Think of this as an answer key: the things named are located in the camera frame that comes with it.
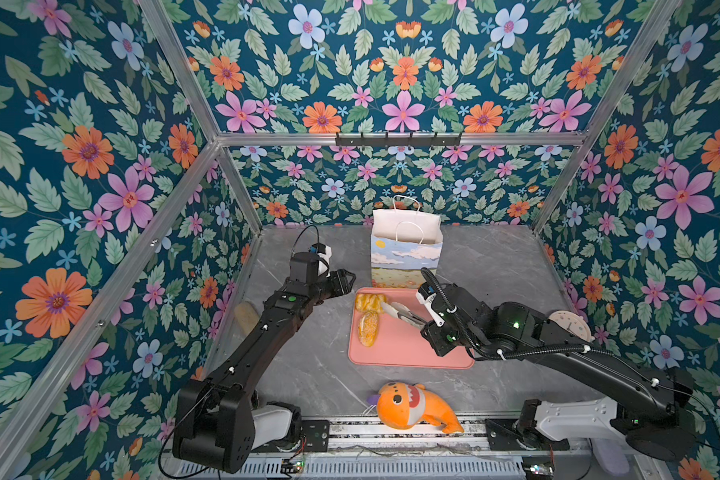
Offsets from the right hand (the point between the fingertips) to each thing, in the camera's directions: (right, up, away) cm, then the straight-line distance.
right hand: (424, 329), depth 69 cm
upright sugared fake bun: (-14, -4, +19) cm, 24 cm away
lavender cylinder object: (+43, -29, -1) cm, 52 cm away
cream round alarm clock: (+49, -4, +22) cm, 54 cm away
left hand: (-18, +13, +11) cm, 25 cm away
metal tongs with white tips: (-5, +3, +6) cm, 8 cm away
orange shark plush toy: (-6, -19, +1) cm, 20 cm away
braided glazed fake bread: (-14, +2, +24) cm, 28 cm away
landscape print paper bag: (-4, +21, +11) cm, 24 cm away
